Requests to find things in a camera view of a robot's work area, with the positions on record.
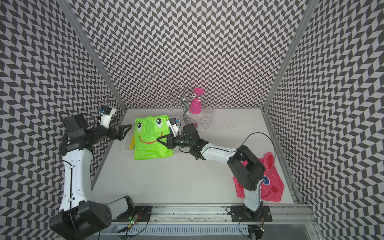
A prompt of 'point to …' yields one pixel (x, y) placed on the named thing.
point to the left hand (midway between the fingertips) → (123, 123)
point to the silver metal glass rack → (185, 100)
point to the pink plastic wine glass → (195, 106)
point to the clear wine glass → (208, 112)
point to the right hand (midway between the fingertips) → (158, 142)
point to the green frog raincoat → (147, 130)
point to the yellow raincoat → (132, 143)
